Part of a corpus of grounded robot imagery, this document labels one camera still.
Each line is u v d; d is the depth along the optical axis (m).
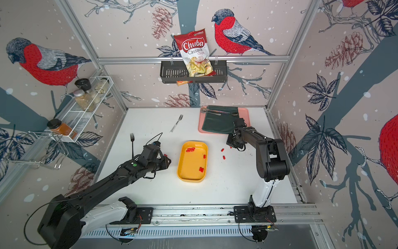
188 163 0.90
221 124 1.12
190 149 0.98
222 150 0.97
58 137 0.61
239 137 0.74
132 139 1.04
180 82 0.90
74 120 0.74
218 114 1.18
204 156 0.95
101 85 0.85
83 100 0.71
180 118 1.14
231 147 0.97
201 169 0.88
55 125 0.59
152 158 0.66
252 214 0.67
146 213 0.73
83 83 0.74
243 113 1.18
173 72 0.95
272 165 0.49
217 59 0.90
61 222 0.39
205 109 1.19
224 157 0.94
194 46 0.82
